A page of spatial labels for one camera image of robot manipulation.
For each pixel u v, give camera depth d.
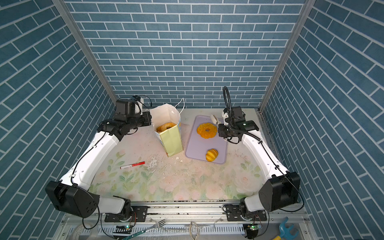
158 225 0.70
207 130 1.05
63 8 0.70
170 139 0.82
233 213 0.74
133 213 0.73
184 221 0.73
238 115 0.61
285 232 0.68
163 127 0.96
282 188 0.41
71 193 0.38
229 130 0.67
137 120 0.64
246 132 0.52
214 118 0.88
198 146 1.00
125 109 0.55
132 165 0.89
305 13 0.73
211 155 0.91
